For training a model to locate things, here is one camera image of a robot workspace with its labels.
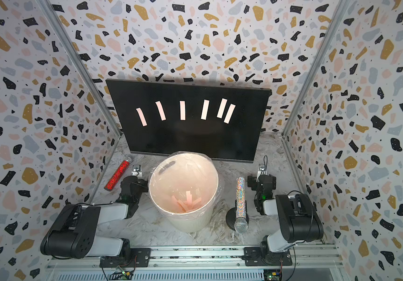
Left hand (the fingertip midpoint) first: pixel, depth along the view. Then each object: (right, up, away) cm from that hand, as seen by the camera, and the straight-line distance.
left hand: (143, 175), depth 92 cm
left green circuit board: (-1, -38, -20) cm, 43 cm away
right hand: (+64, 0, +2) cm, 64 cm away
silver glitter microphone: (+47, -13, -30) cm, 57 cm away
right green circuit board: (+61, -37, -21) cm, 74 cm away
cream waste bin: (+23, -3, -13) cm, 27 cm away
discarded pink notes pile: (+26, -11, -12) cm, 31 cm away
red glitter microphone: (-17, 0, +5) cm, 18 cm away
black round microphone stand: (+46, -20, -5) cm, 50 cm away
